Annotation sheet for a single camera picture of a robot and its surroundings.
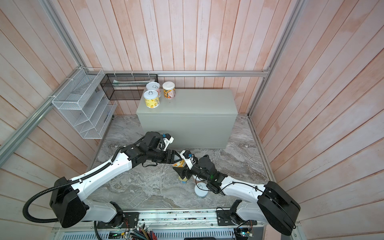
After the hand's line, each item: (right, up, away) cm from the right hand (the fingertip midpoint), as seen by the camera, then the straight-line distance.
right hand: (179, 161), depth 79 cm
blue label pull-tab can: (+11, -17, -1) cm, 20 cm away
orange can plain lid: (+2, 0, -5) cm, 5 cm away
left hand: (-1, 0, -4) cm, 4 cm away
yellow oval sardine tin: (+3, -12, +5) cm, 14 cm away
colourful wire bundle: (-14, -25, -18) cm, 34 cm away
